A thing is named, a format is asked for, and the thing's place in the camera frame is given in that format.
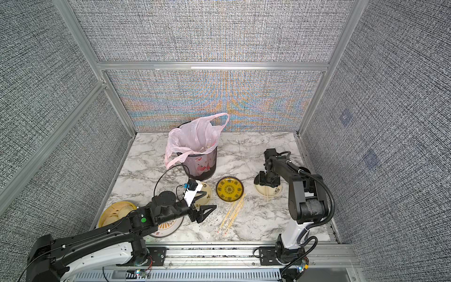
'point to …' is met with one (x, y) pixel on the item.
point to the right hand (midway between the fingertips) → (266, 179)
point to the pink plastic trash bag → (196, 137)
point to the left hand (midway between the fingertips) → (214, 200)
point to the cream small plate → (205, 198)
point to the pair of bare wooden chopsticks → (265, 194)
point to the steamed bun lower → (110, 220)
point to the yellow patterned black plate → (229, 188)
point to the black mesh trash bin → (199, 167)
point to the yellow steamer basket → (115, 211)
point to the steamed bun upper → (124, 211)
